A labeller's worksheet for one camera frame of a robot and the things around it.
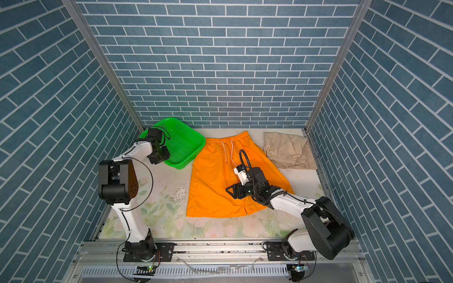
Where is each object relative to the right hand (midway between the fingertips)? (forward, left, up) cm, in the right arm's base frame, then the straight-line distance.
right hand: (229, 186), depth 85 cm
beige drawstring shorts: (+29, -33, -5) cm, 44 cm away
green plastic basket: (+32, +34, -6) cm, 47 cm away
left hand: (+17, +39, -2) cm, 42 cm away
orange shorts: (+18, +11, -7) cm, 22 cm away
